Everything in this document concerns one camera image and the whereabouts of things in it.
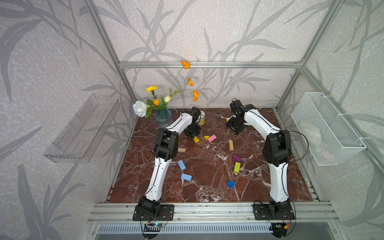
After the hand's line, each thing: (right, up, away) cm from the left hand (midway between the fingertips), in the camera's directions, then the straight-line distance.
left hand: (198, 136), depth 103 cm
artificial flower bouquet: (-28, +17, -28) cm, 43 cm away
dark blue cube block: (+18, -25, -20) cm, 37 cm away
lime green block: (+24, -17, -14) cm, 32 cm away
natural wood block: (+22, -7, -6) cm, 24 cm away
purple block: (+25, -13, -9) cm, 29 cm away
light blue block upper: (-10, -16, -14) cm, 23 cm away
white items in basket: (+61, +3, -26) cm, 66 cm away
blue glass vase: (-24, +14, -1) cm, 28 cm away
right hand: (+20, +6, -6) cm, 21 cm away
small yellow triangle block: (+6, 0, -2) cm, 6 cm away
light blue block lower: (-6, -22, -18) cm, 29 cm away
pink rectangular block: (+9, -1, -1) cm, 10 cm away
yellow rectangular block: (-2, -2, -1) cm, 3 cm away
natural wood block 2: (-11, -8, -6) cm, 15 cm away
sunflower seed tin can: (+3, +11, +3) cm, 12 cm away
